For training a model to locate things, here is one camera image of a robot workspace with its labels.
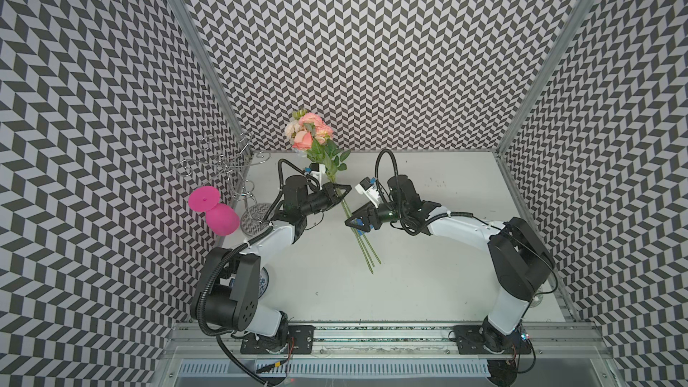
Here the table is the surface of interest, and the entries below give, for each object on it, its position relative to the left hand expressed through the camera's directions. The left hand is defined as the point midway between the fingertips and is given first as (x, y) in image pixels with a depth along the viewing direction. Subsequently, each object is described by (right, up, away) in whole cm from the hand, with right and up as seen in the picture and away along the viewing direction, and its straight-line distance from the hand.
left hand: (352, 189), depth 83 cm
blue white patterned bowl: (-27, -28, -2) cm, 39 cm away
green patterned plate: (+34, -18, -35) cm, 52 cm away
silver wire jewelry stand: (-51, +13, +29) cm, 60 cm away
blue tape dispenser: (+2, -9, -7) cm, 11 cm away
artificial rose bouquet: (-12, +17, -2) cm, 21 cm away
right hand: (0, -10, -2) cm, 10 cm away
